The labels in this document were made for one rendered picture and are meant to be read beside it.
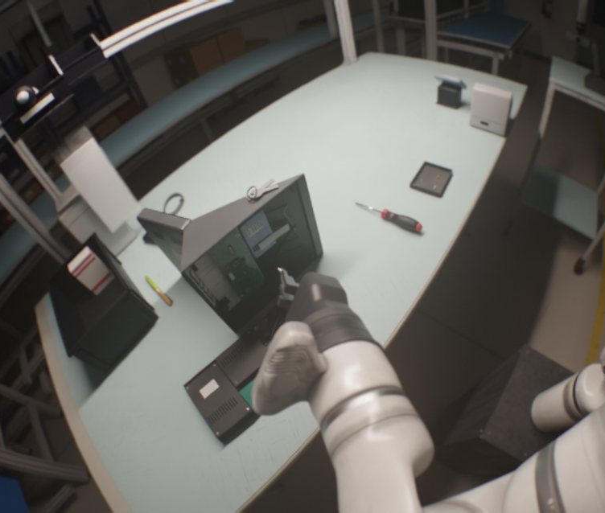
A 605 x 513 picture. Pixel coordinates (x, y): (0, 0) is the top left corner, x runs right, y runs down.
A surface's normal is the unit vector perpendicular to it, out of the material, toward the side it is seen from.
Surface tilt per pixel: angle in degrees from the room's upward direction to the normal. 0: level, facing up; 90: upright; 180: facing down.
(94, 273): 90
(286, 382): 72
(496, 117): 90
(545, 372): 0
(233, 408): 0
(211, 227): 0
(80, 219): 90
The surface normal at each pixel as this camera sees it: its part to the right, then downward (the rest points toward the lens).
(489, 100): -0.61, 0.70
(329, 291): 0.41, -0.68
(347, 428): -0.67, -0.59
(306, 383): 0.20, 0.41
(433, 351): -0.20, -0.60
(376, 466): -0.58, -0.75
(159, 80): 0.74, 0.43
